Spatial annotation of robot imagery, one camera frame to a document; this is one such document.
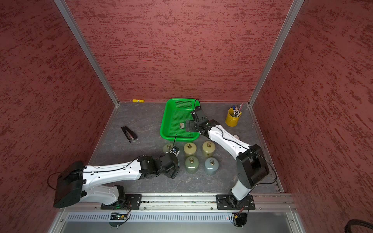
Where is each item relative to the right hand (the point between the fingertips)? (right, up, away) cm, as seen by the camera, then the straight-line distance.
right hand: (194, 126), depth 89 cm
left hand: (-13, -23, -9) cm, 28 cm away
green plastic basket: (-14, +10, +25) cm, 31 cm away
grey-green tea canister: (+10, -21, -9) cm, 25 cm away
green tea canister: (-16, -12, -3) cm, 20 cm away
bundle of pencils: (+28, +10, +4) cm, 30 cm away
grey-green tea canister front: (-1, -21, -9) cm, 23 cm away
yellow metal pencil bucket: (+27, +6, +10) cm, 30 cm away
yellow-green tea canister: (+9, -13, -3) cm, 16 cm away
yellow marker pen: (-47, +20, +33) cm, 61 cm away
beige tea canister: (-3, -13, -3) cm, 14 cm away
